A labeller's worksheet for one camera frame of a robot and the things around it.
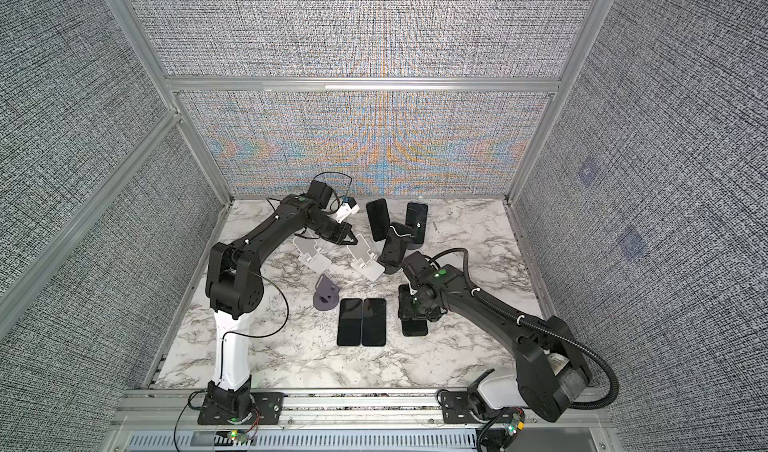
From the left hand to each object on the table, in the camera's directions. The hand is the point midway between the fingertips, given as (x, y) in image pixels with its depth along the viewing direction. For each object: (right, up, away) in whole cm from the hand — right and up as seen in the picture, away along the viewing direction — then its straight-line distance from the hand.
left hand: (354, 241), depth 93 cm
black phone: (-1, -24, -5) cm, 24 cm away
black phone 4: (+8, +8, +9) cm, 14 cm away
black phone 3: (+16, -21, -18) cm, 32 cm away
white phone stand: (-14, -5, +4) cm, 16 cm away
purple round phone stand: (-8, -15, -6) cm, 18 cm away
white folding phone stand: (+4, -7, +1) cm, 8 cm away
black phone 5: (+20, +7, +7) cm, 23 cm away
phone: (+12, -2, +1) cm, 13 cm away
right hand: (+16, -19, -10) cm, 27 cm away
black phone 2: (+6, -24, -6) cm, 25 cm away
